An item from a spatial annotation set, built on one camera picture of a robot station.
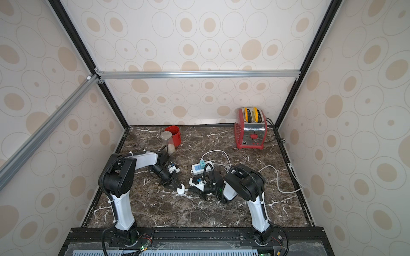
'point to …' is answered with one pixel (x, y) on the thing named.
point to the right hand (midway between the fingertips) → (194, 186)
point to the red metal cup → (176, 135)
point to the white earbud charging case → (181, 191)
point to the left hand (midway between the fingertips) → (182, 186)
